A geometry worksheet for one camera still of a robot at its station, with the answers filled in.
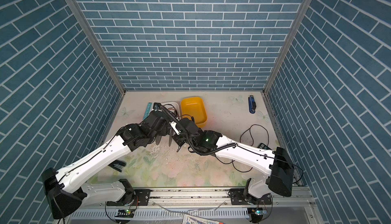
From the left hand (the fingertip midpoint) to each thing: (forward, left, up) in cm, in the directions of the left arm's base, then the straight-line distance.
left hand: (163, 123), depth 76 cm
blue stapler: (+26, -57, -17) cm, 65 cm away
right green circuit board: (-36, -47, -21) cm, 63 cm away
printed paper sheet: (-38, -14, -21) cm, 46 cm away
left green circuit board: (-35, +17, -25) cm, 46 cm away
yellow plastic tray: (+26, -14, -19) cm, 36 cm away
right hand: (-3, -6, +2) cm, 7 cm away
